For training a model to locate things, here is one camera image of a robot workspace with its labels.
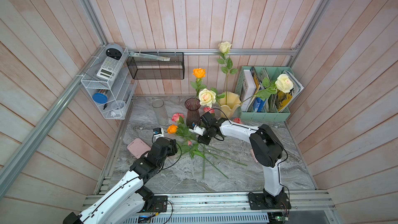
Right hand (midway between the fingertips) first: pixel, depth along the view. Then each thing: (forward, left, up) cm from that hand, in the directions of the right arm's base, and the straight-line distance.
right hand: (199, 137), depth 95 cm
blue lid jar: (+5, +50, +31) cm, 59 cm away
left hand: (-10, +15, +11) cm, 22 cm away
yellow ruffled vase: (+11, -17, +19) cm, 28 cm away
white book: (+21, -29, +22) cm, 42 cm away
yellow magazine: (+25, -56, +10) cm, 62 cm away
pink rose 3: (+14, +15, +2) cm, 20 cm away
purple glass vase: (+13, +5, +15) cm, 20 cm away
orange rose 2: (-4, +7, +1) cm, 8 cm away
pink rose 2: (+2, -4, +27) cm, 27 cm away
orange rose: (+5, +11, +1) cm, 12 cm away
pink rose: (+12, -25, +3) cm, 28 cm away
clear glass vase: (+11, +25, +12) cm, 29 cm away
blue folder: (+17, -37, +13) cm, 43 cm away
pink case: (-8, +36, +2) cm, 37 cm away
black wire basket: (+42, +39, +22) cm, 62 cm away
